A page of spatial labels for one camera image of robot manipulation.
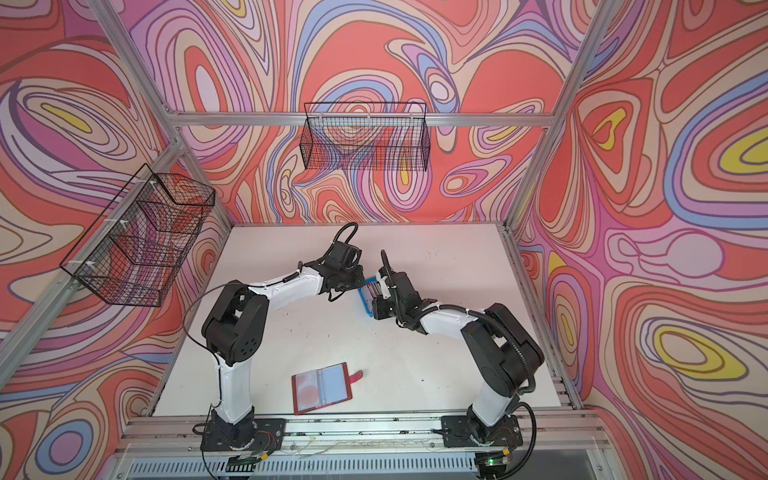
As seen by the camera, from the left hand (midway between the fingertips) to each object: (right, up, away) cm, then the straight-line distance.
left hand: (370, 276), depth 97 cm
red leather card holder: (-12, -29, -17) cm, 35 cm away
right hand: (+2, -10, -5) cm, 11 cm away
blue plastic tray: (-1, -5, -3) cm, 6 cm away
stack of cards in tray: (+1, -4, -1) cm, 5 cm away
